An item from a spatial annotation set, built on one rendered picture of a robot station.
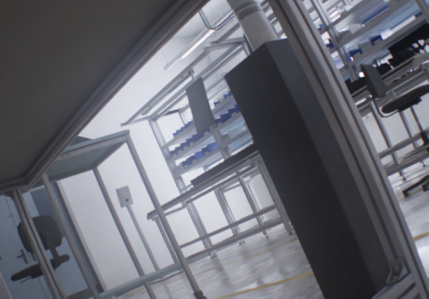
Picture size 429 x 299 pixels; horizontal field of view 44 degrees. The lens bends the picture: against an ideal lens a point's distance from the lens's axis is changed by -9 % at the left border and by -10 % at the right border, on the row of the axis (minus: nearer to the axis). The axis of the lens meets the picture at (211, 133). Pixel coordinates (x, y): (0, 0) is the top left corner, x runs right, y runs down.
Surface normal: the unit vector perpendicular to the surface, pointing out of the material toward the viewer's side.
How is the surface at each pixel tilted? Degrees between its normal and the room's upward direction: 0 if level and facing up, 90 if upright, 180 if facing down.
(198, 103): 78
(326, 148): 90
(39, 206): 90
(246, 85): 90
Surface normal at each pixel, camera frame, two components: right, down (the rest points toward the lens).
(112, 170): 0.54, -0.37
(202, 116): -0.80, 0.04
